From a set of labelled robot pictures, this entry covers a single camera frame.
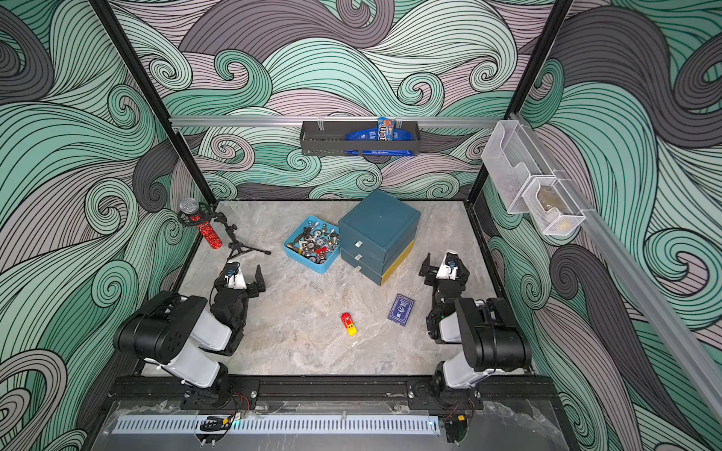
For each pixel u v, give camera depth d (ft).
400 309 2.87
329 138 3.11
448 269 2.44
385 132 2.94
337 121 3.04
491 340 1.42
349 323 2.75
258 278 2.74
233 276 2.44
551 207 2.12
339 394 2.44
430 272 2.62
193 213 2.74
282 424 2.29
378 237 2.67
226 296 2.67
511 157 2.55
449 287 2.30
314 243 3.49
